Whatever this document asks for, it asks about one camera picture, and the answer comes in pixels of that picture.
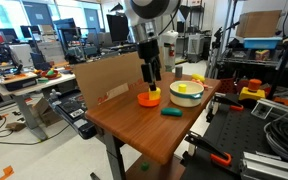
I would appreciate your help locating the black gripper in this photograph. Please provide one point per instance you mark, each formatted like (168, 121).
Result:
(148, 51)

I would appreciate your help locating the yellow toy bell pepper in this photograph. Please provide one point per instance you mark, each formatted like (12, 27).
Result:
(155, 94)

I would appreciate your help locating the gray cylinder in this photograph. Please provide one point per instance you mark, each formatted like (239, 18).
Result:
(178, 71)

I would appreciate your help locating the orange plastic bowl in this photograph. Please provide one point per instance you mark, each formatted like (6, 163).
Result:
(147, 100)

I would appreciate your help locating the yellow cylinder block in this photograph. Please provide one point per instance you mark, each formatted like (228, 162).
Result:
(182, 88)

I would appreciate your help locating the cream pot with teal rim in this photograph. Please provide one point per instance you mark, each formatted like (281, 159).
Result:
(186, 95)

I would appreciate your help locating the teal oval toy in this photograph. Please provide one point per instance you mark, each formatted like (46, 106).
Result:
(171, 112)

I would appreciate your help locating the brown cardboard board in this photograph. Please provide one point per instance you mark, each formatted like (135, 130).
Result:
(107, 78)

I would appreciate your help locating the black computer monitor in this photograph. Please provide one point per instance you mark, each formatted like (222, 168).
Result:
(118, 28)

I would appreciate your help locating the black equipment case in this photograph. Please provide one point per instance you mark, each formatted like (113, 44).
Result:
(72, 111)

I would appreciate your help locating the small green block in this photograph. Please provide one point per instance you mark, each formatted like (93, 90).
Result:
(145, 166)

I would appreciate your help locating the yellow emergency stop button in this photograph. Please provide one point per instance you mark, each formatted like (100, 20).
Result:
(252, 90)

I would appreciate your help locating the orange plate with toys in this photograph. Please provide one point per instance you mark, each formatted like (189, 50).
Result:
(49, 74)

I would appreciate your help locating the blue plastic bin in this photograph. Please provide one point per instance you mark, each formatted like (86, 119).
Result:
(262, 43)

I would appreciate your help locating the open cardboard box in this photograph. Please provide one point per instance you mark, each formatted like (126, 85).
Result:
(44, 110)

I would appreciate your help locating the brown cardboard box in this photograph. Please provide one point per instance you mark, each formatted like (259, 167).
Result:
(258, 23)

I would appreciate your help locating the white height adjustable desk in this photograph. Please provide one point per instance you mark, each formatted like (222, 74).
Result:
(24, 90)

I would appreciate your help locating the silver aluminium extrusion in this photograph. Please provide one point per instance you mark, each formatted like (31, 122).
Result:
(270, 166)

